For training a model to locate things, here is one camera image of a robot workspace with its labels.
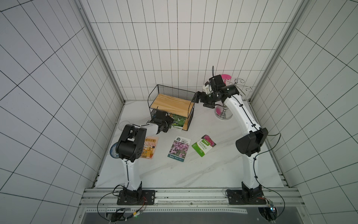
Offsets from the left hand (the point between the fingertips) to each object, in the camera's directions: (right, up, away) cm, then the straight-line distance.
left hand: (172, 123), depth 102 cm
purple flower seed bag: (+6, -16, -10) cm, 20 cm away
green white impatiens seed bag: (+22, -14, -10) cm, 28 cm away
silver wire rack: (+51, +23, -13) cm, 58 cm away
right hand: (+13, +15, -18) cm, 27 cm away
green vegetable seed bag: (+5, +1, +1) cm, 5 cm away
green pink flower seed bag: (+29, -13, -8) cm, 32 cm away
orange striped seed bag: (-15, -16, -10) cm, 24 cm away
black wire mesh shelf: (+2, +16, -4) cm, 17 cm away
